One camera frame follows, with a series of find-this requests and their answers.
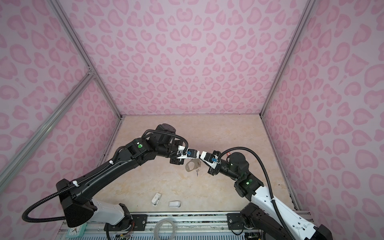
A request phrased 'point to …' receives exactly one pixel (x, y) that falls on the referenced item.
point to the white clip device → (156, 199)
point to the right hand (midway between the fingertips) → (199, 154)
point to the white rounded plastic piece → (174, 204)
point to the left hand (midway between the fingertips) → (193, 149)
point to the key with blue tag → (197, 170)
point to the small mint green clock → (76, 232)
